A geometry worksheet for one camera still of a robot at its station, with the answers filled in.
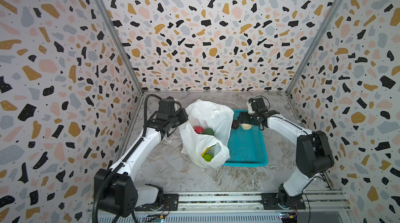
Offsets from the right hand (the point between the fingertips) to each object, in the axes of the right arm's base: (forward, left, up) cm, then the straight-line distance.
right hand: (242, 115), depth 93 cm
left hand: (-7, +30, +12) cm, 33 cm away
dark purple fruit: (-2, +3, -7) cm, 8 cm away
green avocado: (-11, +20, 0) cm, 23 cm away
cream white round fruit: (-3, -3, -8) cm, 9 cm away
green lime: (-25, +20, -4) cm, 32 cm away
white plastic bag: (-20, +21, +11) cm, 31 cm away
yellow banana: (-21, +22, -5) cm, 31 cm away
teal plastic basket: (-15, -3, -12) cm, 19 cm away
